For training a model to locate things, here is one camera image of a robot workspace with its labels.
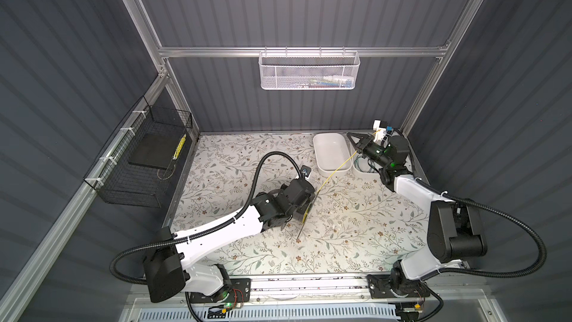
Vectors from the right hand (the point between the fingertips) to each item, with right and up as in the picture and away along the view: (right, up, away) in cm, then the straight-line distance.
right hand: (350, 135), depth 82 cm
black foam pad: (-68, -6, -7) cm, 68 cm away
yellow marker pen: (-62, -4, -4) cm, 62 cm away
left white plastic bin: (-1, -5, +31) cm, 31 cm away
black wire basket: (-75, -16, -14) cm, 78 cm away
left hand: (-18, -20, -5) cm, 27 cm away
